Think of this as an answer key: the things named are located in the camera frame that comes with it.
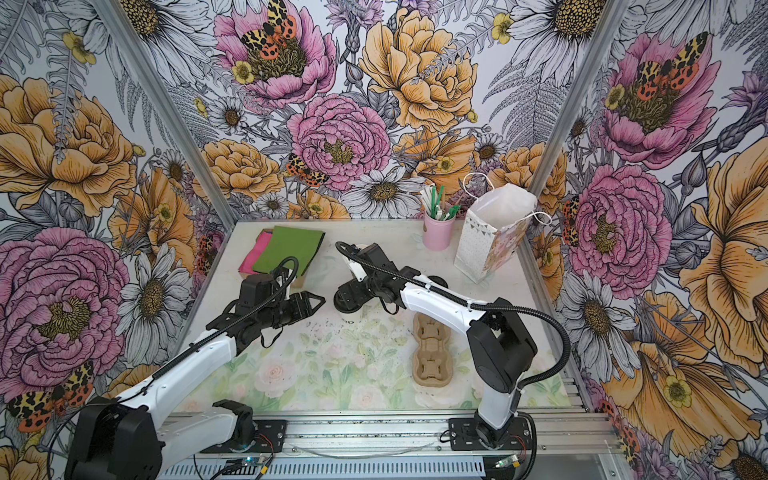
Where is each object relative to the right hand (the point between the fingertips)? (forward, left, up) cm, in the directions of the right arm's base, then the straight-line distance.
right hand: (357, 293), depth 86 cm
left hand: (-5, +11, -1) cm, 12 cm away
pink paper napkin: (+25, +38, -9) cm, 46 cm away
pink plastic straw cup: (+28, -27, -6) cm, 39 cm away
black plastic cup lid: (-6, +1, +8) cm, 10 cm away
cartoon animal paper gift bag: (+11, -39, +13) cm, 42 cm away
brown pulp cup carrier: (-17, -20, -11) cm, 29 cm away
